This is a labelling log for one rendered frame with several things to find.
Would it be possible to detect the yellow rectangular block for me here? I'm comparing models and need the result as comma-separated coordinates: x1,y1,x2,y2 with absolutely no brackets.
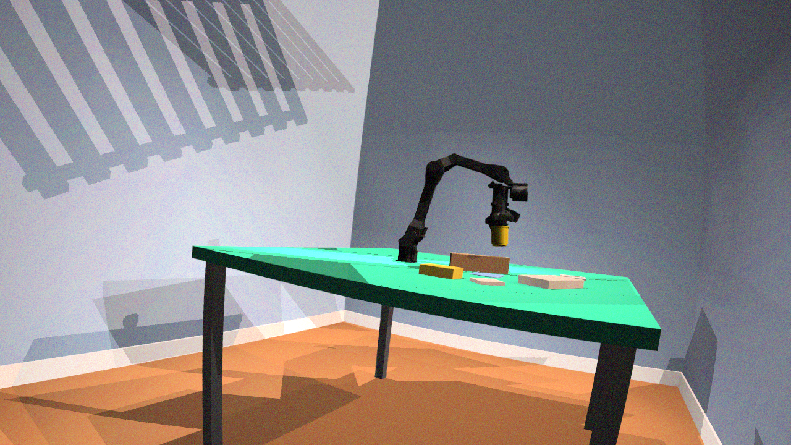
419,263,463,279

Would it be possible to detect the tan wooden bar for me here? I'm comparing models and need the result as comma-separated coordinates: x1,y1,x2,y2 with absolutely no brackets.
449,253,510,274

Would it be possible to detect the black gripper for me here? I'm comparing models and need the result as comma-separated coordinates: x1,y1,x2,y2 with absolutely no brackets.
485,199,514,227

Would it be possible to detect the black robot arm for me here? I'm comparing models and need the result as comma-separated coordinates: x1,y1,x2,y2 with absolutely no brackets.
396,153,528,263

